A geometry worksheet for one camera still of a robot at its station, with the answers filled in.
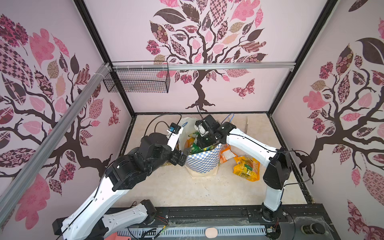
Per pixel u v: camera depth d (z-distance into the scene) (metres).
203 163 0.72
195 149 0.81
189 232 0.70
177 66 0.93
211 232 0.69
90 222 0.36
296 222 0.71
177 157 0.51
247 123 1.13
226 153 0.90
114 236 0.67
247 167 0.82
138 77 0.95
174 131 0.47
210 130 0.63
